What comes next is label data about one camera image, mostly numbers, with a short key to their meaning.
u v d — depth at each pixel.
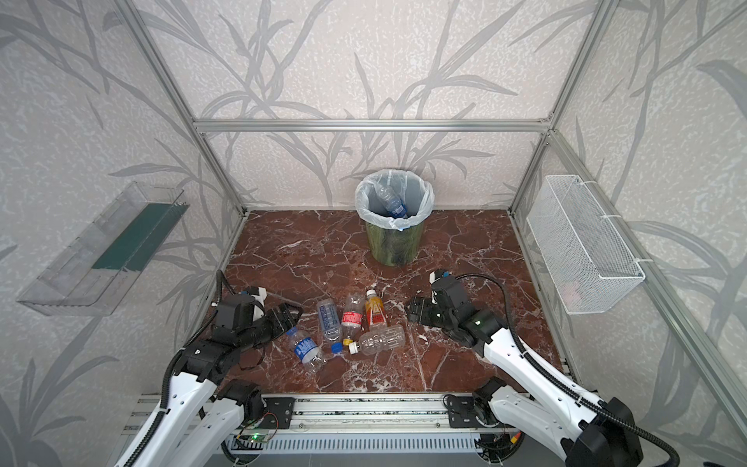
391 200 1.01
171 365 0.52
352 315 0.86
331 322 0.85
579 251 0.65
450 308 0.59
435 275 0.74
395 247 0.93
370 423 0.73
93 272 0.65
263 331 0.65
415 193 0.97
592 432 0.39
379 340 0.81
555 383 0.44
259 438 0.70
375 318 0.85
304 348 0.79
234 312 0.57
